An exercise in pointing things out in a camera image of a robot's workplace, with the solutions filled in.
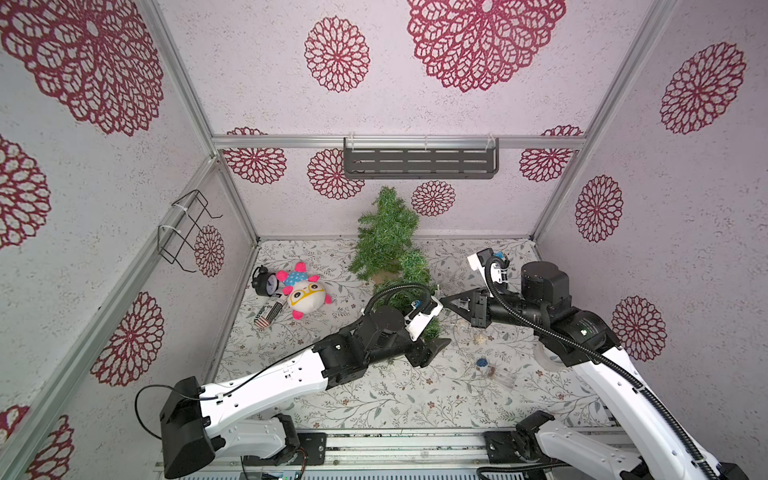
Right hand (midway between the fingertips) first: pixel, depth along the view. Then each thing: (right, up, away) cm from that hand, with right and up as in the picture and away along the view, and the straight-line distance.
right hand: (443, 301), depth 61 cm
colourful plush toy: (-37, -2, +34) cm, 50 cm away
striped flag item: (-49, -8, +34) cm, 60 cm away
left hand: (0, -8, +6) cm, 10 cm away
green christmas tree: (-12, +17, +26) cm, 34 cm away
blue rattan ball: (+17, -21, +26) cm, 37 cm away
